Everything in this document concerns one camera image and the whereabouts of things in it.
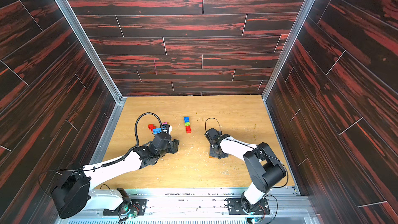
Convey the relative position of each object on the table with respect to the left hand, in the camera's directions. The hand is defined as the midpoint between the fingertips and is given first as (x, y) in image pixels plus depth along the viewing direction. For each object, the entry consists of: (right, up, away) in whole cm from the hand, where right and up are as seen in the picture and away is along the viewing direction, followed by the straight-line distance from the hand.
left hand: (177, 141), depth 86 cm
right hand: (+25, -7, +8) cm, 27 cm away
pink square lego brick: (-5, +11, -10) cm, 16 cm away
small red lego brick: (-19, +7, +16) cm, 26 cm away
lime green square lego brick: (+5, +9, +16) cm, 19 cm away
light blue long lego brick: (-14, +5, +15) cm, 21 cm away
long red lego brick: (+5, +5, +16) cm, 17 cm away
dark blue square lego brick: (+4, +12, +22) cm, 25 cm away
